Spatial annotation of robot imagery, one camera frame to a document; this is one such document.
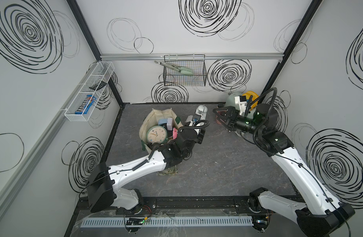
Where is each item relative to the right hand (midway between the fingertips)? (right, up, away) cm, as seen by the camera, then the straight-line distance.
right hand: (217, 115), depth 61 cm
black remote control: (-60, +17, +20) cm, 65 cm away
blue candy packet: (-62, +5, +10) cm, 63 cm away
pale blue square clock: (-28, -4, +32) cm, 42 cm away
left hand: (-6, -4, +11) cm, 13 cm away
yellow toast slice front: (+43, +16, +56) cm, 73 cm away
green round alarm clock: (-29, -11, +22) cm, 38 cm away
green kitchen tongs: (-14, +29, +31) cm, 45 cm away
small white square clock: (-22, -5, +24) cm, 33 cm away
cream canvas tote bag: (-33, -3, +26) cm, 42 cm away
